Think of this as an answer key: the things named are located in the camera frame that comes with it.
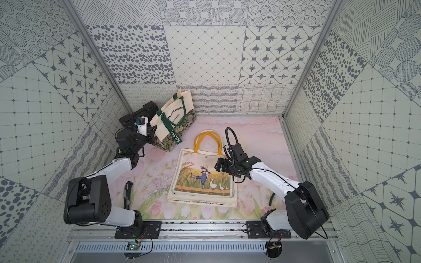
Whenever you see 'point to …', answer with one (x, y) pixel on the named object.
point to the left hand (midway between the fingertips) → (159, 125)
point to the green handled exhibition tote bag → (175, 116)
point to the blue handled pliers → (271, 198)
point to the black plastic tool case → (147, 110)
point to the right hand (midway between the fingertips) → (223, 170)
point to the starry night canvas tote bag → (211, 190)
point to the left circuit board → (132, 246)
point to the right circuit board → (274, 249)
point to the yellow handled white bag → (200, 162)
